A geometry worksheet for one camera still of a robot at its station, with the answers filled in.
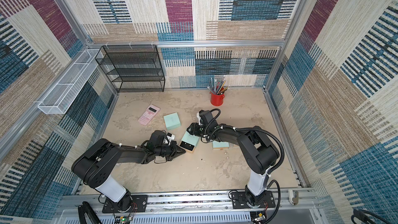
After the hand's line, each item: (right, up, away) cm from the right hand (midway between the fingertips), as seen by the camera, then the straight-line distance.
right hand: (193, 132), depth 93 cm
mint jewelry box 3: (+16, -7, -3) cm, 18 cm away
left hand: (-3, -10, -6) cm, 12 cm away
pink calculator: (-30, +9, +12) cm, 34 cm away
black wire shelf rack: (-42, +41, +16) cm, 61 cm away
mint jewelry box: (-14, +6, +6) cm, 16 cm away
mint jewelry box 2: (-2, -5, -2) cm, 6 cm away
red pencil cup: (+15, +19, +15) cm, 29 cm away
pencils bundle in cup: (+16, +27, +15) cm, 35 cm away
